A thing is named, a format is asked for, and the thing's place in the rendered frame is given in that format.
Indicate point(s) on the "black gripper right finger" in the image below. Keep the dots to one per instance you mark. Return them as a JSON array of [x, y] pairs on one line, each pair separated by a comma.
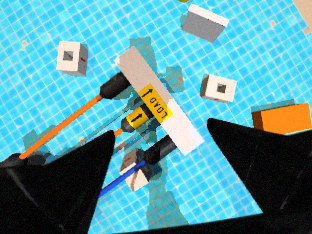
[[271, 165]]

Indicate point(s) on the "orange rectangular block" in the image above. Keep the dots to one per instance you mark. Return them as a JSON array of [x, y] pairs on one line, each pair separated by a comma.
[[283, 119]]

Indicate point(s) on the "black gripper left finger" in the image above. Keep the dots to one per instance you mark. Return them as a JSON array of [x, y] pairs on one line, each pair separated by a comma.
[[67, 189]]

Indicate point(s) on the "white square block with square hole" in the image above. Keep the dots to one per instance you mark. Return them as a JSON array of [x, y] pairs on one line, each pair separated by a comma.
[[72, 58], [226, 90]]

